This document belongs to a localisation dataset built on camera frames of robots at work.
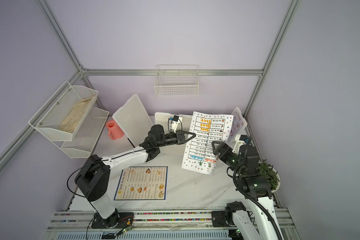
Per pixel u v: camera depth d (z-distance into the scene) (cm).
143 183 86
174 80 96
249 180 47
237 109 97
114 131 100
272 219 41
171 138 69
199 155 70
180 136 68
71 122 76
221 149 60
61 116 78
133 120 83
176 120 72
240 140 61
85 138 93
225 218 73
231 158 59
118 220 72
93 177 48
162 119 82
